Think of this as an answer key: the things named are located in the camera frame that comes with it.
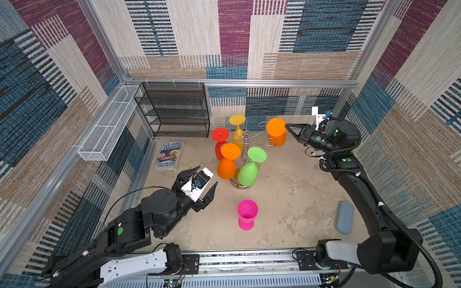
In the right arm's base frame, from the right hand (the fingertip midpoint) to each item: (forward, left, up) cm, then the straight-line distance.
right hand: (287, 128), depth 68 cm
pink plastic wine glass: (-20, +15, -29) cm, 38 cm away
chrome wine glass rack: (+2, +15, -6) cm, 16 cm away
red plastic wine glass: (+3, +26, -6) cm, 27 cm away
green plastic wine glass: (-10, +15, -14) cm, 23 cm away
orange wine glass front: (-6, +23, -15) cm, 29 cm away
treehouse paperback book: (+14, +58, -35) cm, 69 cm away
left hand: (-20, +29, 0) cm, 35 cm away
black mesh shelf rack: (+41, +56, -21) cm, 72 cm away
